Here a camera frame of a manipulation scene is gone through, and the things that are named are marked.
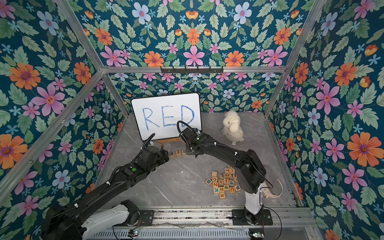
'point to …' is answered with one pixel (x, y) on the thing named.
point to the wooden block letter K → (222, 195)
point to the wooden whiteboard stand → (170, 140)
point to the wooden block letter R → (172, 155)
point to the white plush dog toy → (232, 129)
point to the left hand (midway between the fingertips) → (167, 153)
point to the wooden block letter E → (178, 152)
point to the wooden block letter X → (221, 181)
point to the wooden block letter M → (208, 181)
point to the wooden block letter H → (221, 189)
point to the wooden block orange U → (232, 189)
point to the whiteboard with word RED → (159, 115)
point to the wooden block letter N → (215, 184)
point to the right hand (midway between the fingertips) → (194, 146)
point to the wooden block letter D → (184, 151)
